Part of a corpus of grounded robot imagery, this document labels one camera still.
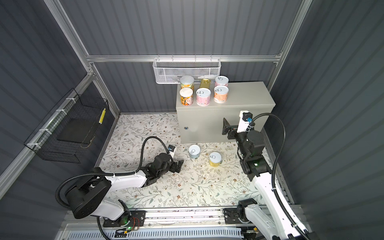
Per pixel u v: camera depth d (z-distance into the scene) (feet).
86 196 1.44
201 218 2.47
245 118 1.82
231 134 2.03
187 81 2.52
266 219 1.75
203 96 2.37
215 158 2.92
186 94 2.37
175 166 2.62
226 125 2.03
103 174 1.64
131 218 2.38
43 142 2.01
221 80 2.65
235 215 2.42
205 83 2.71
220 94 2.45
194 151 3.01
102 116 2.72
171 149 2.53
